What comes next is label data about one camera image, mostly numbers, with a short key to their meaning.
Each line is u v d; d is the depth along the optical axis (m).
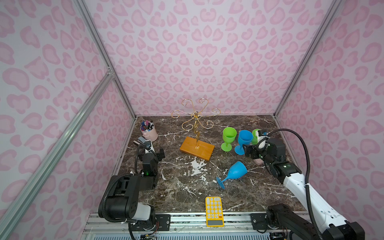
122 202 0.44
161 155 0.85
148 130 0.98
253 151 0.71
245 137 0.90
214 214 0.75
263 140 0.67
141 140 1.02
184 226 0.72
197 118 0.77
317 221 0.43
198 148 1.00
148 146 0.76
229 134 0.93
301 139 0.60
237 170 0.86
